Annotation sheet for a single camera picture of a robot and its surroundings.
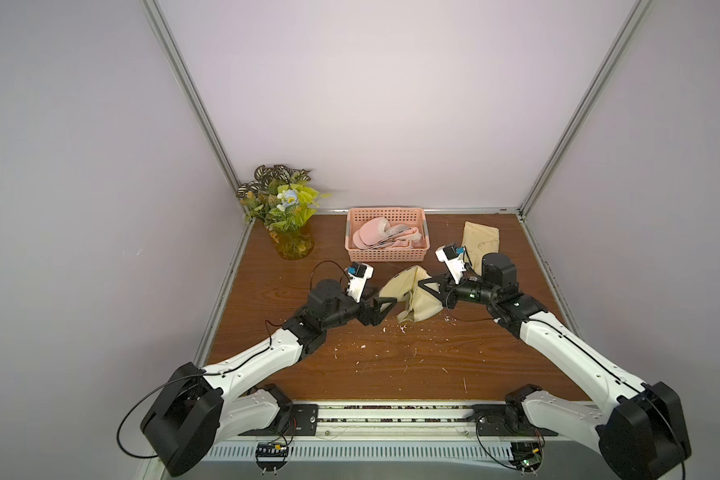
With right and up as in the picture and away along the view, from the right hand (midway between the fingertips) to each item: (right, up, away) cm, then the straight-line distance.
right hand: (422, 278), depth 74 cm
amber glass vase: (-41, +7, +30) cm, 51 cm away
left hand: (-8, -5, +1) cm, 10 cm away
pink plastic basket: (+3, +19, +40) cm, 44 cm away
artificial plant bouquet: (-42, +23, +19) cm, 52 cm away
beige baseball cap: (-1, -7, +2) cm, 7 cm away
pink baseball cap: (-10, +12, +32) cm, 36 cm away
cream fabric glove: (+29, +9, +38) cm, 48 cm away
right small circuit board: (+25, -43, -4) cm, 49 cm away
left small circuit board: (-38, -45, -1) cm, 59 cm away
